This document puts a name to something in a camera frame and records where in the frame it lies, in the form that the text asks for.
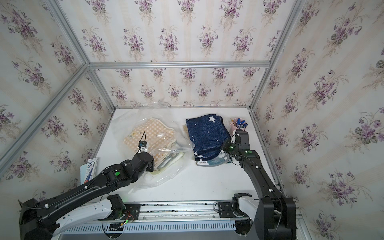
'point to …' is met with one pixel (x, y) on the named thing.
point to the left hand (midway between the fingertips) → (154, 159)
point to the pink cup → (233, 127)
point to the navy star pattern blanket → (208, 134)
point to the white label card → (91, 171)
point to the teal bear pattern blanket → (222, 158)
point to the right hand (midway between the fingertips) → (225, 144)
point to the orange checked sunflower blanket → (161, 140)
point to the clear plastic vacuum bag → (125, 118)
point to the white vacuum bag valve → (160, 134)
